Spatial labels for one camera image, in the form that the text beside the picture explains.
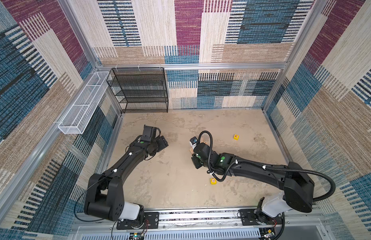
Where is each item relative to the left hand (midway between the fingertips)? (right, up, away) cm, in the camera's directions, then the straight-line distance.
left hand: (164, 142), depth 88 cm
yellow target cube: (+28, -22, -3) cm, 35 cm away
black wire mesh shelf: (-20, +35, +20) cm, 45 cm away
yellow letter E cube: (+46, +2, +14) cm, 48 cm away
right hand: (+18, -7, -6) cm, 20 cm away
